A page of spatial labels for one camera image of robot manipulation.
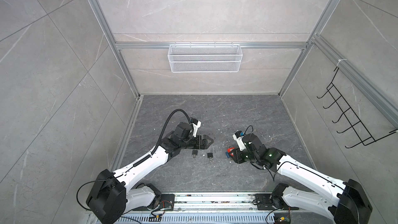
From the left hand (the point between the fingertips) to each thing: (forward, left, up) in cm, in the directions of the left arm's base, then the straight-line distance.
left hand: (208, 138), depth 78 cm
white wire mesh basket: (+52, -1, +13) cm, 54 cm away
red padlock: (+2, -14, -15) cm, 21 cm away
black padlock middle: (-3, -2, -15) cm, 16 cm away
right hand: (-5, -12, -7) cm, 15 cm away
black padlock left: (-1, +7, -16) cm, 18 cm away
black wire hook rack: (-6, -61, +18) cm, 64 cm away
